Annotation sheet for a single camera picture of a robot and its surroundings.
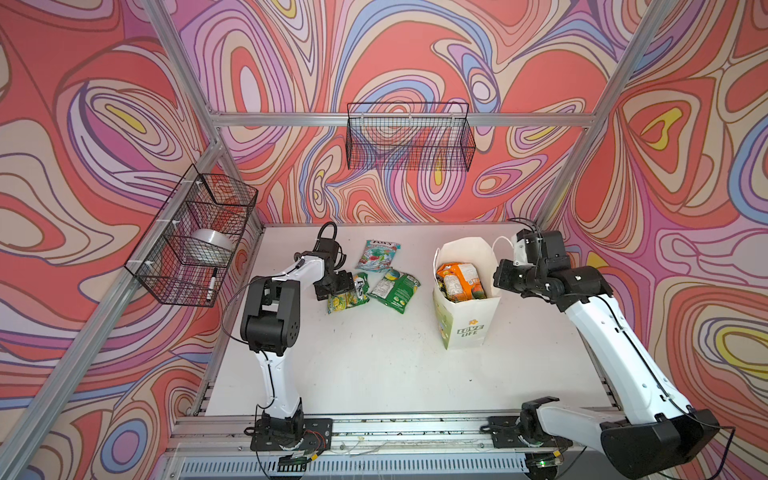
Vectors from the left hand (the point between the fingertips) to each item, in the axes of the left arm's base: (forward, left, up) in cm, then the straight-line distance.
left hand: (346, 288), depth 100 cm
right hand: (-12, -42, +22) cm, 49 cm away
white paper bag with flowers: (-20, -35, +14) cm, 43 cm away
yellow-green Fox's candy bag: (-6, +1, +2) cm, 6 cm away
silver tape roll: (-4, +29, +31) cm, 43 cm away
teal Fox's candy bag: (+13, -10, +2) cm, 17 cm away
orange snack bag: (-8, -34, +15) cm, 38 cm away
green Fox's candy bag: (-2, -16, +2) cm, 16 cm away
